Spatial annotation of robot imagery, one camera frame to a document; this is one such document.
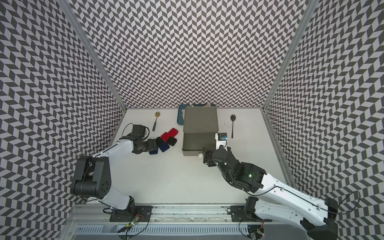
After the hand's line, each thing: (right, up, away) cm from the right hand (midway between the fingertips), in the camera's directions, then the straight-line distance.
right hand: (211, 151), depth 69 cm
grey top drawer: (-9, +2, +12) cm, 16 cm away
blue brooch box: (-33, -4, +17) cm, 37 cm away
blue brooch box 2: (-29, -3, +29) cm, 41 cm away
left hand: (-36, -3, +24) cm, 44 cm away
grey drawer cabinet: (-5, +12, +13) cm, 19 cm away
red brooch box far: (-24, +6, +35) cm, 43 cm away
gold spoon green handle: (-38, +19, +45) cm, 62 cm away
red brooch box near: (-29, +4, +32) cm, 44 cm away
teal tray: (-21, +16, +44) cm, 51 cm away
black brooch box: (-25, 0, +31) cm, 39 cm away
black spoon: (+20, +16, +42) cm, 49 cm away
